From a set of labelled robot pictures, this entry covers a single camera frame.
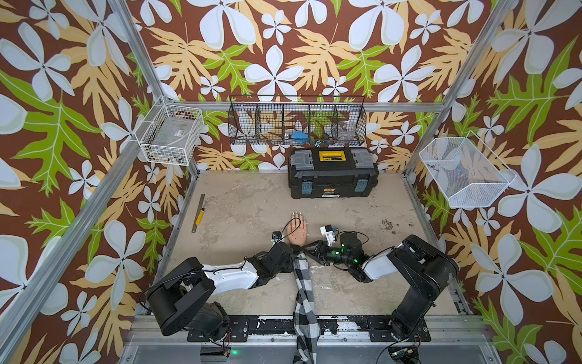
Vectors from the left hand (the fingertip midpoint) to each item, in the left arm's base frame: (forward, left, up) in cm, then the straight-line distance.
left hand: (291, 255), depth 89 cm
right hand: (-1, -4, +6) cm, 7 cm away
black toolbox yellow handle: (+31, -18, +16) cm, 39 cm away
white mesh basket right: (+21, -65, +26) cm, 73 cm away
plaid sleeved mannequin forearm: (-25, -5, +4) cm, 26 cm away
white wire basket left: (+36, +47, +32) cm, 67 cm away
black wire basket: (+51, -2, +28) cm, 59 cm away
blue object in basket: (+43, -3, +26) cm, 50 cm away
